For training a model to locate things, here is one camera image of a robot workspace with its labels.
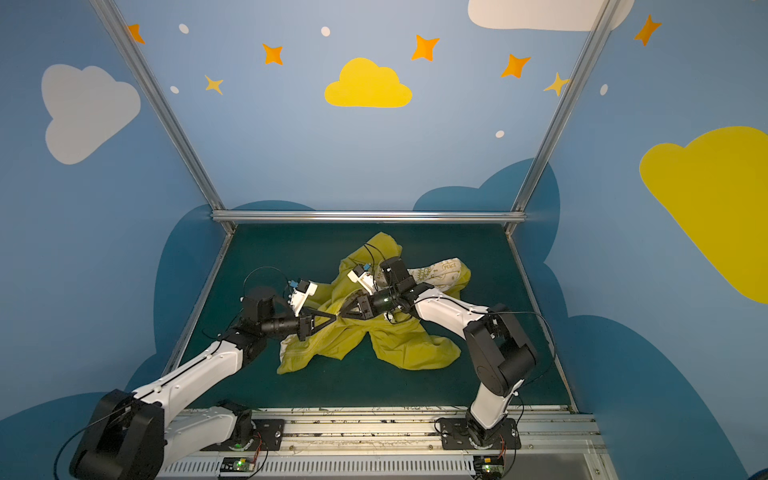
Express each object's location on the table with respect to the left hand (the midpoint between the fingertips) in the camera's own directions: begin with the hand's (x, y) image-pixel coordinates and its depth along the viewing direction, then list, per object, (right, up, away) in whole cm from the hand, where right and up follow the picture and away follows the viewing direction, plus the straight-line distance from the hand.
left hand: (334, 316), depth 79 cm
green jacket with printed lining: (+18, -10, +9) cm, 22 cm away
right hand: (+3, +1, +2) cm, 4 cm away
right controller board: (+39, -35, -7) cm, 53 cm away
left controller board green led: (-22, -34, -8) cm, 41 cm away
